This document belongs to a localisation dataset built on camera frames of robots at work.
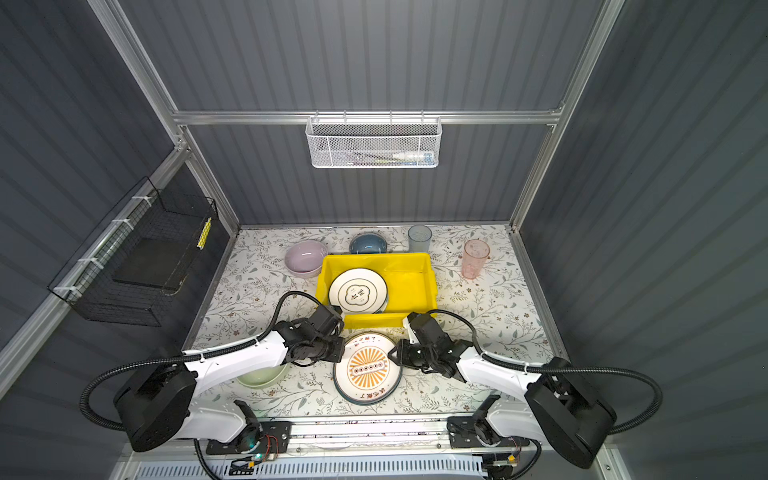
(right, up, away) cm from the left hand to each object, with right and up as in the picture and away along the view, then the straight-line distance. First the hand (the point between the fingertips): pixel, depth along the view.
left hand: (345, 351), depth 86 cm
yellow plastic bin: (+20, +18, +17) cm, 32 cm away
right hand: (+14, -1, -3) cm, 14 cm away
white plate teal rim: (+2, +16, +14) cm, 21 cm away
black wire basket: (-50, +30, -9) cm, 59 cm away
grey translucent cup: (+23, +34, +16) cm, 44 cm away
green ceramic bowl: (-20, -4, -9) cm, 22 cm away
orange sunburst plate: (+7, -5, -5) cm, 10 cm away
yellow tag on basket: (-39, +34, -3) cm, 52 cm away
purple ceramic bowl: (-19, +26, +21) cm, 39 cm away
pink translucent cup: (+39, +28, +4) cm, 48 cm away
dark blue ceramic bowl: (+5, +32, +26) cm, 42 cm away
